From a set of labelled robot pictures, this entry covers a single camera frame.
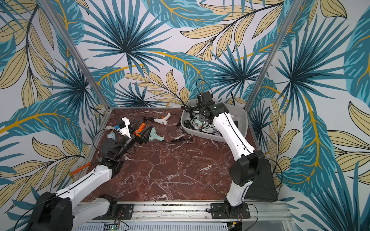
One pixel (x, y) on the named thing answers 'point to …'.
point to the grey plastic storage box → (196, 118)
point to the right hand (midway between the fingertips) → (209, 115)
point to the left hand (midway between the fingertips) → (146, 124)
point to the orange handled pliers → (85, 165)
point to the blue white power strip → (112, 135)
